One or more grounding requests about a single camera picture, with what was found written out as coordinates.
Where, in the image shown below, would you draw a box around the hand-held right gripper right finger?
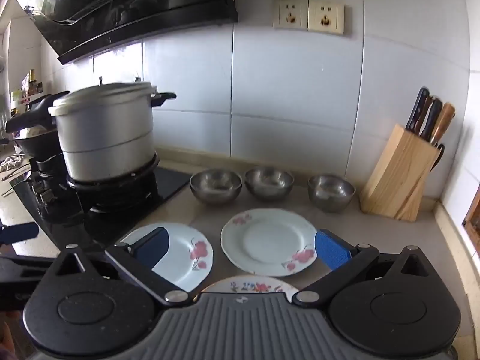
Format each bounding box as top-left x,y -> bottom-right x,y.
292,229 -> 436,306

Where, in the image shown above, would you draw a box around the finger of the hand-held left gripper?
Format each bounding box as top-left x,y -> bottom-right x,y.
0,256 -> 61,284
0,222 -> 40,245

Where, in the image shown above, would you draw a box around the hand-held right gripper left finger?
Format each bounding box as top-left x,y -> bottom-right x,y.
47,227 -> 194,306

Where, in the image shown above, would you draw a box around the white plate pink flower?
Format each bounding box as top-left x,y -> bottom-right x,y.
120,222 -> 214,293
220,209 -> 319,276

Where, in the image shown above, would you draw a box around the stainless steel bowl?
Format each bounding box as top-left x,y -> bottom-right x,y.
307,174 -> 356,214
189,169 -> 243,206
244,167 -> 295,202

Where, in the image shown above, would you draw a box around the white plate multicolour flowers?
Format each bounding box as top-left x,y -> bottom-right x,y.
200,275 -> 301,302

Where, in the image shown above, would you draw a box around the black glass gas stove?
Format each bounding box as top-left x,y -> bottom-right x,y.
7,153 -> 192,249

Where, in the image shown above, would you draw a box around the white cloth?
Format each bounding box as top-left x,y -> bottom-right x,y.
0,154 -> 24,174

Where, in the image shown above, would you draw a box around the black wok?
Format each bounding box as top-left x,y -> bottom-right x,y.
13,127 -> 64,158

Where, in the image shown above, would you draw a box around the wooden knife block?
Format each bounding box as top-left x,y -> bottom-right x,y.
359,123 -> 441,222

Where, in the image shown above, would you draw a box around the silver pressure cooker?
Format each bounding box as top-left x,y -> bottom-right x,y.
5,77 -> 177,182

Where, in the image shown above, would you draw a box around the group of condiment bottles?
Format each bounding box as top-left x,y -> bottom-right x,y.
10,69 -> 44,116

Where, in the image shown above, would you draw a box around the black range hood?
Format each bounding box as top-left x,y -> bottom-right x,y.
32,0 -> 239,65

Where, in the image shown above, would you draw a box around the wooden window frame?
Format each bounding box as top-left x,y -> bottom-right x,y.
462,187 -> 480,251

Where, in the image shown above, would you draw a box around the dark brown handle knife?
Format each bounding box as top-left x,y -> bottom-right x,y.
417,95 -> 436,130

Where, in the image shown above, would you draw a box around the black handle knife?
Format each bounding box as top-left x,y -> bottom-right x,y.
421,98 -> 443,139
406,87 -> 430,131

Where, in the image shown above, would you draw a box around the light wooden handle knife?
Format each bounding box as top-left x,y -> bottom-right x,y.
430,102 -> 456,146

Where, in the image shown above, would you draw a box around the beige wall socket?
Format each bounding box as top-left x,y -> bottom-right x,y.
272,0 -> 309,31
308,1 -> 345,36

